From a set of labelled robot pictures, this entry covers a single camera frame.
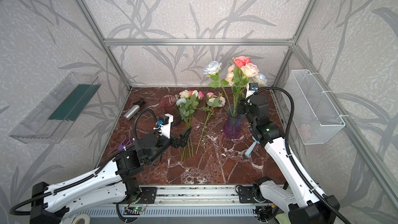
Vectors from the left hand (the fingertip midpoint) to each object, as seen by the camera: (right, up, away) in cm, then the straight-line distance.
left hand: (185, 121), depth 68 cm
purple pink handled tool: (-41, -18, +22) cm, 50 cm away
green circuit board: (-23, -41, +3) cm, 46 cm away
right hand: (+27, +14, +5) cm, 31 cm away
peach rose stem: (+20, +20, +7) cm, 30 cm away
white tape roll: (-45, -42, 0) cm, 62 cm away
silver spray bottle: (-41, +3, +37) cm, 55 cm away
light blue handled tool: (+34, -19, +20) cm, 44 cm away
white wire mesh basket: (+52, +3, -7) cm, 53 cm away
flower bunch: (+14, +9, +37) cm, 41 cm away
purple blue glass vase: (+24, -8, +23) cm, 34 cm away
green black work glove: (+43, -43, 0) cm, 61 cm away
